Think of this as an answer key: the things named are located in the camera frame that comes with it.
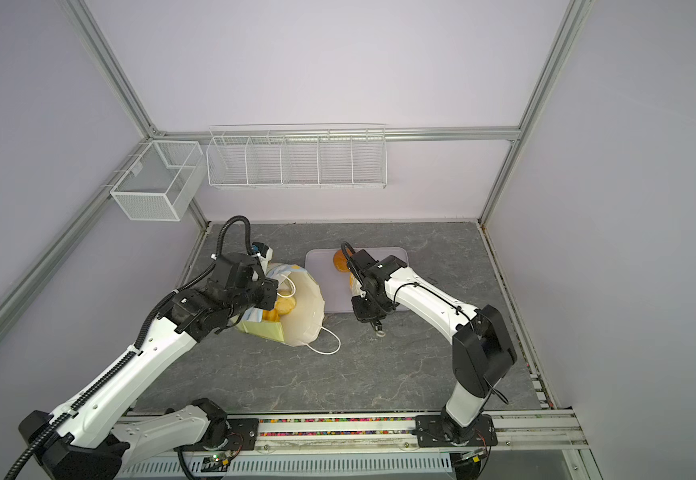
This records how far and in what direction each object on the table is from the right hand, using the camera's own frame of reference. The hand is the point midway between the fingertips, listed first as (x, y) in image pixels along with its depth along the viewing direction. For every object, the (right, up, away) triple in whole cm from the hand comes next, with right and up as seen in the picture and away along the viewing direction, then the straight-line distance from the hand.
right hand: (367, 319), depth 83 cm
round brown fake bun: (-9, +16, +23) cm, 29 cm away
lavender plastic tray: (-11, +7, +20) cm, 24 cm away
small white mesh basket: (-67, +42, +13) cm, 80 cm away
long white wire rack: (-23, +51, +16) cm, 58 cm away
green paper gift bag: (-21, 0, +8) cm, 22 cm away
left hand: (-23, +10, -9) cm, 27 cm away
